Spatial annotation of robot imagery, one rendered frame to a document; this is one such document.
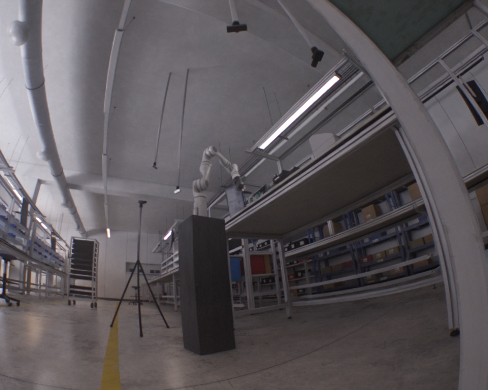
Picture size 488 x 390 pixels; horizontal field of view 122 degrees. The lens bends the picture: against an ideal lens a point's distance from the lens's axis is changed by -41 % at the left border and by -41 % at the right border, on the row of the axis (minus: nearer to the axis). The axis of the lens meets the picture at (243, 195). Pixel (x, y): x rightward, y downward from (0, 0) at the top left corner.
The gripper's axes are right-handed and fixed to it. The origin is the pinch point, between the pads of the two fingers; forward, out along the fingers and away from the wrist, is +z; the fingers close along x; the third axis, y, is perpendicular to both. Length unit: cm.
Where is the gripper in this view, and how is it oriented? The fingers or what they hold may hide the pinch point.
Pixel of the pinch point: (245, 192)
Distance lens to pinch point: 193.6
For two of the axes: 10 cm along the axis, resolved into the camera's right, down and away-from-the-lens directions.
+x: 3.8, -7.5, -5.4
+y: -8.8, -1.1, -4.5
